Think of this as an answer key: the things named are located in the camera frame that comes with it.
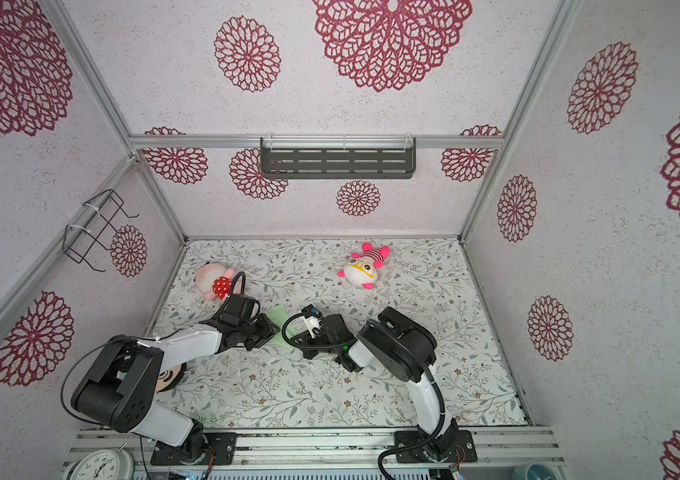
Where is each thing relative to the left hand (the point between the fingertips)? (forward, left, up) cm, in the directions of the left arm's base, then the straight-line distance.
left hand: (279, 334), depth 92 cm
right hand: (-1, -4, 0) cm, 4 cm away
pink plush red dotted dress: (+17, +23, +5) cm, 29 cm away
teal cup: (-36, -63, +3) cm, 72 cm away
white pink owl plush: (+22, -27, +5) cm, 35 cm away
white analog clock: (-33, +35, +3) cm, 49 cm away
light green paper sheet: (+8, +1, -3) cm, 9 cm away
